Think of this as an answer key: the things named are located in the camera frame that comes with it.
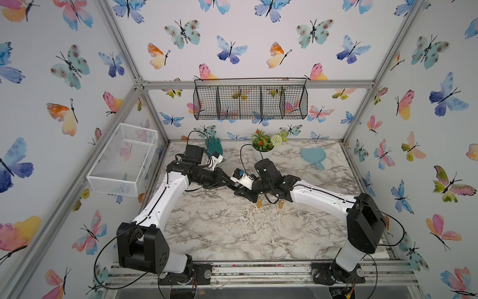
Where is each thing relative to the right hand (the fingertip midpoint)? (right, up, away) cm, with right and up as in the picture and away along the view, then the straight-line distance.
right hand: (239, 187), depth 79 cm
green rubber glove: (-17, +20, +39) cm, 47 cm away
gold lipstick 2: (+20, -10, +11) cm, 25 cm away
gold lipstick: (+10, -10, +11) cm, 17 cm away
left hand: (-3, +3, -2) cm, 5 cm away
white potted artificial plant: (+12, +19, +19) cm, 30 cm away
